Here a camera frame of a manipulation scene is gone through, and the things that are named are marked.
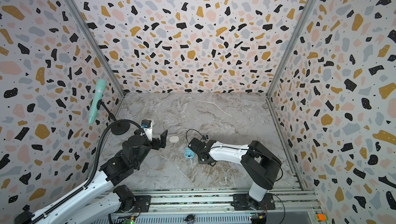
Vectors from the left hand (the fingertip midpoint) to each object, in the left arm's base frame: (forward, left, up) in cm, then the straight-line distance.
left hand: (161, 128), depth 75 cm
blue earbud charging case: (-3, -11, -22) cm, 25 cm away
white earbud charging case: (+6, -2, -21) cm, 22 cm away
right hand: (-6, -22, -23) cm, 33 cm away
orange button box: (-35, -73, -22) cm, 84 cm away
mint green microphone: (+14, +34, +6) cm, 37 cm away
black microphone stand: (+14, +35, -22) cm, 44 cm away
